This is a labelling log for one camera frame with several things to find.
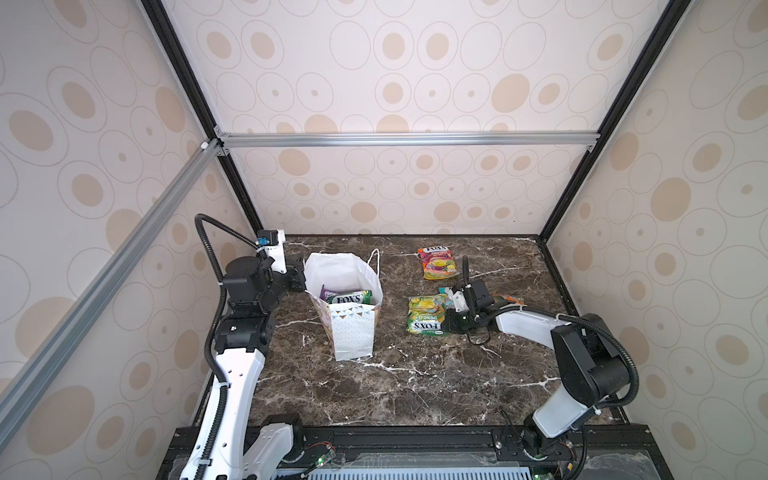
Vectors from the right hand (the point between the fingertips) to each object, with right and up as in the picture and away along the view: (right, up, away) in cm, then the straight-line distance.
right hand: (442, 324), depth 94 cm
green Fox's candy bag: (-25, +10, -10) cm, 29 cm away
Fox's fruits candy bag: (+1, +20, +15) cm, 25 cm away
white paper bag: (-27, +2, -17) cm, 32 cm away
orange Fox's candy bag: (+20, +7, +6) cm, 22 cm away
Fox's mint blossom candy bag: (+1, +10, +9) cm, 13 cm away
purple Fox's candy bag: (-36, +10, -3) cm, 38 cm away
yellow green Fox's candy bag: (-5, +3, +1) cm, 6 cm away
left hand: (-36, +22, -25) cm, 49 cm away
